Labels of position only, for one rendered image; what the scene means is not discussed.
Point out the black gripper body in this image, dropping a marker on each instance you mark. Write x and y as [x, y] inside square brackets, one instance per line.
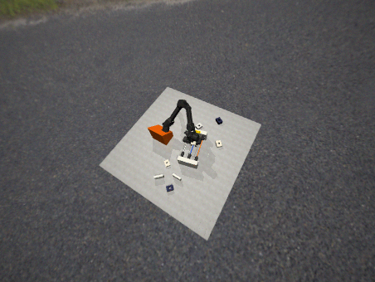
[185, 139]

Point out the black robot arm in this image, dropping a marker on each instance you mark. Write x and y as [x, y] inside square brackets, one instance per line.
[190, 125]

